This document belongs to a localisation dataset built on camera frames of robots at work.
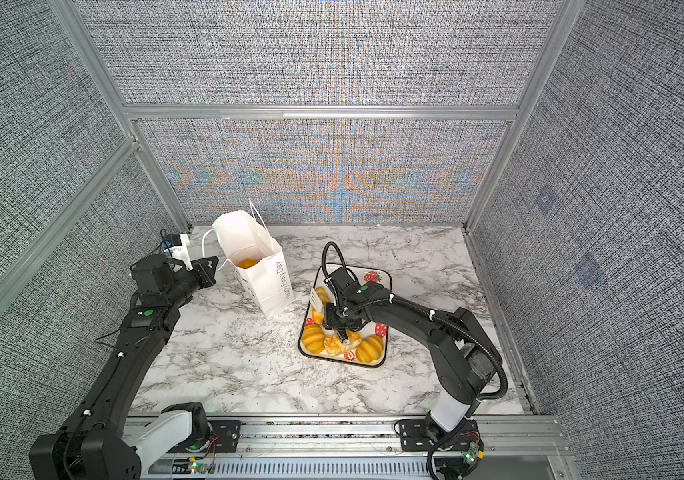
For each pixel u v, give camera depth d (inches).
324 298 37.2
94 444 15.1
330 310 30.5
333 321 30.2
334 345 33.2
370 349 32.9
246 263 30.1
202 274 26.9
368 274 41.0
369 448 28.8
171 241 26.1
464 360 18.4
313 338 33.7
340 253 31.9
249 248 38.9
